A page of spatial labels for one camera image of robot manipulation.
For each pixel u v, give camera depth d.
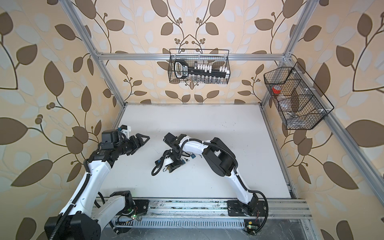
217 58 0.91
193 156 0.92
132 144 0.69
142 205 0.76
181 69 0.85
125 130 0.73
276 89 0.87
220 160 0.54
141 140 0.72
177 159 0.80
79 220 0.38
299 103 0.75
